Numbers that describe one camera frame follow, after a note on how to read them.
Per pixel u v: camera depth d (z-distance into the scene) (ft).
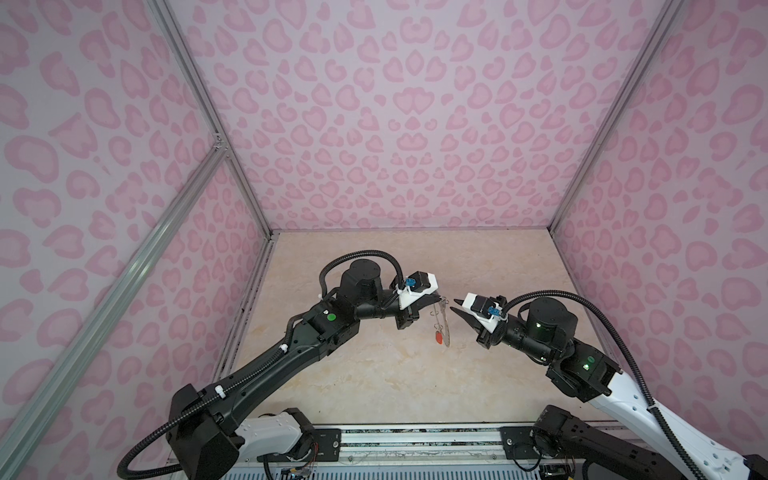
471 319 1.77
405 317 1.90
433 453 2.37
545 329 1.56
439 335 2.62
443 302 2.12
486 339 1.83
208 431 1.24
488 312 1.65
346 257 1.51
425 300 1.81
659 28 2.35
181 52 2.42
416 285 1.75
